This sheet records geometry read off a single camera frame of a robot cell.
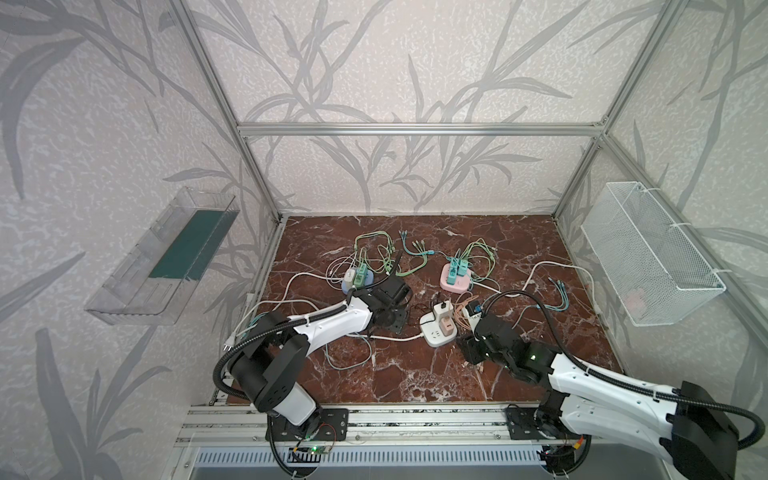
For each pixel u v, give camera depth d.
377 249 1.08
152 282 0.64
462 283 0.99
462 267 0.96
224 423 0.75
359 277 0.93
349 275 0.93
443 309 0.85
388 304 0.67
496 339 0.61
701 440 0.40
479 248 1.11
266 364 0.44
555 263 1.05
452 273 0.94
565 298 0.96
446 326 0.83
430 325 0.89
